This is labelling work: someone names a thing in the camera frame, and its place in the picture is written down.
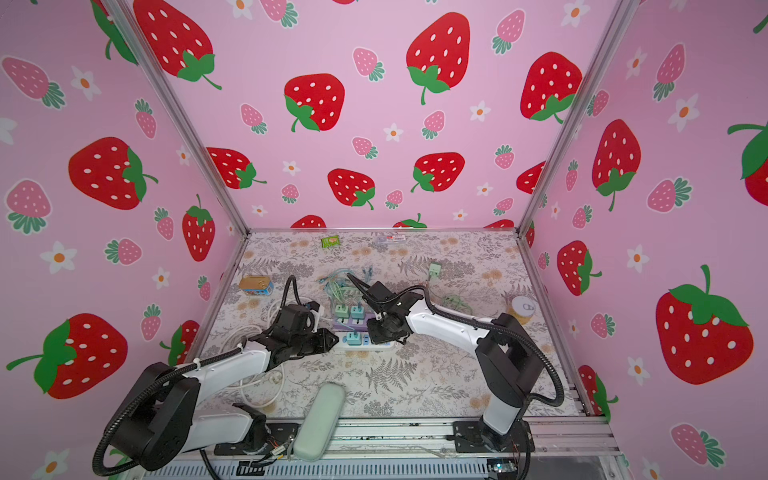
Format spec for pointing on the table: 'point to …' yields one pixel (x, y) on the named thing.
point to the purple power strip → (349, 324)
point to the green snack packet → (330, 241)
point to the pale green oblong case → (320, 415)
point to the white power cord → (281, 366)
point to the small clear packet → (391, 239)
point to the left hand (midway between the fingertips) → (338, 339)
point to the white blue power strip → (340, 344)
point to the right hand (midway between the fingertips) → (373, 336)
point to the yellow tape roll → (522, 308)
